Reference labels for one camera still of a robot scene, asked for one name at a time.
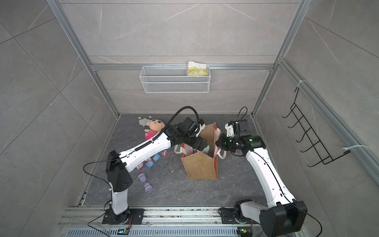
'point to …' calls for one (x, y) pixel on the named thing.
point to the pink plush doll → (155, 126)
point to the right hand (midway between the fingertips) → (217, 142)
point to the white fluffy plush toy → (143, 121)
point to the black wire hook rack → (323, 155)
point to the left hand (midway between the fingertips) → (204, 140)
